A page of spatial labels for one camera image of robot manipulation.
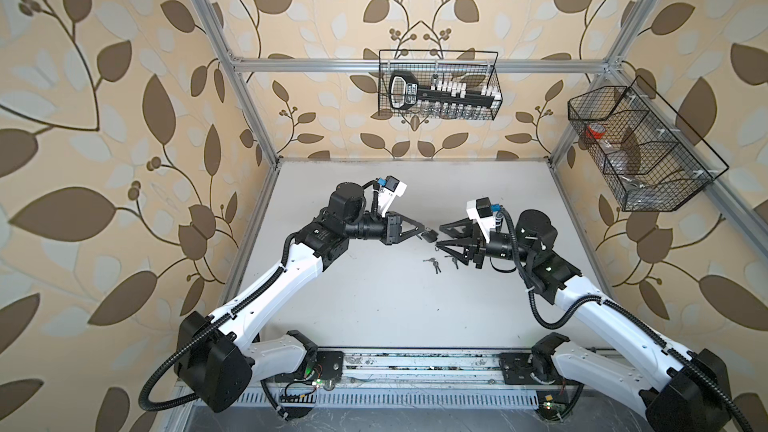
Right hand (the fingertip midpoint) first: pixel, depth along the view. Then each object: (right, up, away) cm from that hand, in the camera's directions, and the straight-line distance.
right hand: (441, 238), depth 66 cm
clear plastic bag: (+49, +12, +5) cm, 50 cm away
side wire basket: (+53, +18, +7) cm, 57 cm away
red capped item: (+49, +29, +22) cm, 61 cm away
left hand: (-4, +2, -1) cm, 4 cm away
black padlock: (-2, 0, +2) cm, 3 cm away
